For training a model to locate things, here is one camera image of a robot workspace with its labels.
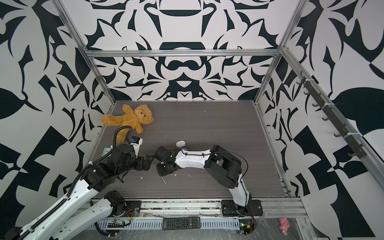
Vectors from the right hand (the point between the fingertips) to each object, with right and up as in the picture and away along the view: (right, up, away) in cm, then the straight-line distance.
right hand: (160, 172), depth 85 cm
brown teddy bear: (-15, +32, +16) cm, 39 cm away
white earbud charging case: (+10, +15, +10) cm, 21 cm away
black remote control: (+10, -17, -16) cm, 26 cm away
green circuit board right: (+43, -20, -14) cm, 50 cm away
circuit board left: (-16, -17, -16) cm, 29 cm away
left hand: (-5, +13, -10) cm, 18 cm away
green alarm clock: (-34, +11, +7) cm, 36 cm away
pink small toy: (+59, -17, -17) cm, 64 cm away
